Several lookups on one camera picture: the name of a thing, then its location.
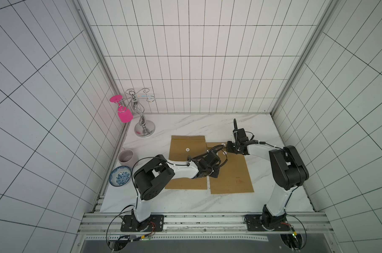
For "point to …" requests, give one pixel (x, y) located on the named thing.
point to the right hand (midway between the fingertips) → (229, 144)
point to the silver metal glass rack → (145, 128)
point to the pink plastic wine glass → (125, 114)
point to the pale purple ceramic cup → (126, 158)
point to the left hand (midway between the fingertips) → (213, 172)
